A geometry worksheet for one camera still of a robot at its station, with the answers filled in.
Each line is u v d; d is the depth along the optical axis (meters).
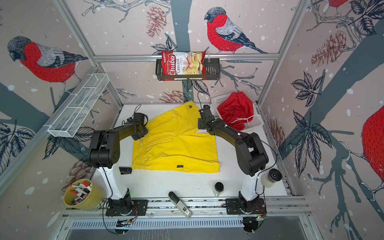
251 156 0.50
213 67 0.95
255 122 0.98
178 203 0.71
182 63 0.88
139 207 0.73
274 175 0.73
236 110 1.10
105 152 0.53
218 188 0.72
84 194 0.69
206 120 0.73
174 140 0.98
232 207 0.73
